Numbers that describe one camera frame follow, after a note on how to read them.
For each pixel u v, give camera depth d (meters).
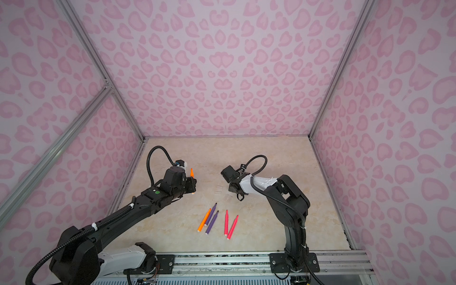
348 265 0.73
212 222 0.84
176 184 0.64
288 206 0.46
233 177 0.75
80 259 0.39
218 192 0.93
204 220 0.85
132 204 0.51
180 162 0.75
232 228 0.82
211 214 0.87
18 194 0.53
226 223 0.84
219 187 0.97
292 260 0.64
